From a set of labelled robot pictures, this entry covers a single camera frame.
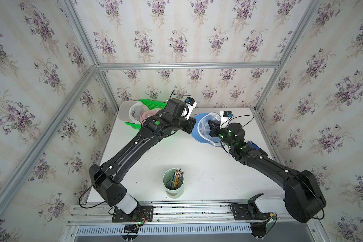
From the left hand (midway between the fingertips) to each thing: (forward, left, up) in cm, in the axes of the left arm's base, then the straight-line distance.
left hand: (196, 122), depth 71 cm
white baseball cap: (+29, +43, -22) cm, 56 cm away
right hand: (+6, -8, -7) cm, 12 cm away
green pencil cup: (-26, +12, -23) cm, 37 cm away
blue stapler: (+4, -39, -28) cm, 48 cm away
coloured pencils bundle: (-20, +9, -15) cm, 27 cm away
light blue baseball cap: (+6, -4, -15) cm, 16 cm away
